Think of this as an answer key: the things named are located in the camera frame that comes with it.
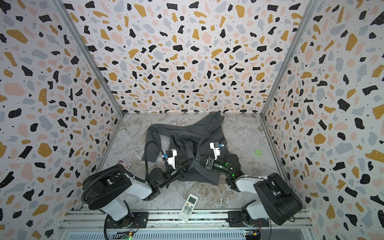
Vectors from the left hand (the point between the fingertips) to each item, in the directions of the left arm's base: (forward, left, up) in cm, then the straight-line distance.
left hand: (193, 159), depth 74 cm
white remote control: (-18, +3, -18) cm, 26 cm away
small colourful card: (+6, +42, -18) cm, 46 cm away
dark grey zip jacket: (+5, -1, -2) cm, 5 cm away
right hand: (0, -1, -1) cm, 1 cm away
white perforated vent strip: (-29, +15, -19) cm, 38 cm away
